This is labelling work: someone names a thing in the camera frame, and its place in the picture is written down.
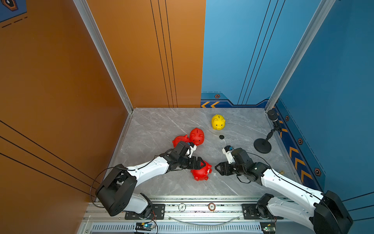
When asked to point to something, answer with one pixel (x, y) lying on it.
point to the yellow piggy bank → (218, 122)
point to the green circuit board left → (143, 226)
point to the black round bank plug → (221, 136)
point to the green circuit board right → (268, 227)
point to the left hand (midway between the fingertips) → (201, 163)
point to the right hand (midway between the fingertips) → (219, 167)
